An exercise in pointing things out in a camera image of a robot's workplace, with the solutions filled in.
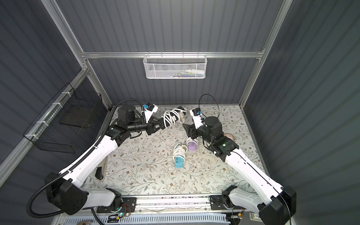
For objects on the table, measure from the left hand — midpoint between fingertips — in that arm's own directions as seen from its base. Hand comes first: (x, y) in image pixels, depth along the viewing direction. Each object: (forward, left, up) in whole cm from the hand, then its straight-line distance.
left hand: (165, 124), depth 71 cm
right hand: (+1, -13, 0) cm, 13 cm away
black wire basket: (+1, +55, -2) cm, 55 cm away
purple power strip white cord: (+2, -15, -25) cm, 29 cm away
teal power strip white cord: (-5, -7, -25) cm, 26 cm away
